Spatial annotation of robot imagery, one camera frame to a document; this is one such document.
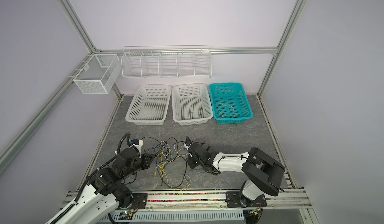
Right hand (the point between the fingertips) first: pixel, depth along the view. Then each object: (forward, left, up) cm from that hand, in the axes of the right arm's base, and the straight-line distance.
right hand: (189, 158), depth 87 cm
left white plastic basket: (+42, +33, -1) cm, 53 cm away
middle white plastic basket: (+43, 0, -1) cm, 43 cm away
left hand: (-4, +17, +11) cm, 20 cm away
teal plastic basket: (+44, -30, -1) cm, 54 cm away
